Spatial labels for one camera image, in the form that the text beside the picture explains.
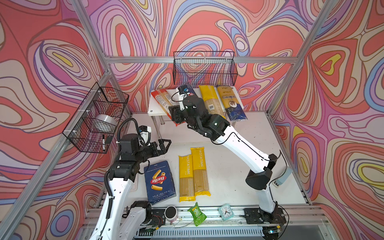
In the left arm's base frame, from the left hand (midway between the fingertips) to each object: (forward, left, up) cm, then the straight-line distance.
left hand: (165, 142), depth 71 cm
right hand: (+10, -6, +13) cm, 17 cm away
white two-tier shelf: (+14, +6, +8) cm, 17 cm away
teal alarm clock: (-26, -30, -24) cm, 46 cm away
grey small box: (-10, -64, -21) cm, 68 cm away
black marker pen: (0, +30, -1) cm, 30 cm away
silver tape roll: (+7, +28, +7) cm, 30 cm away
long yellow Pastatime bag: (-12, -18, -24) cm, 32 cm away
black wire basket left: (+6, +35, +4) cm, 36 cm away
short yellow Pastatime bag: (-16, -10, -24) cm, 31 cm away
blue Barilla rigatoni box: (-12, +4, -20) cm, 24 cm away
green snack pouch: (-27, -16, -25) cm, 41 cm away
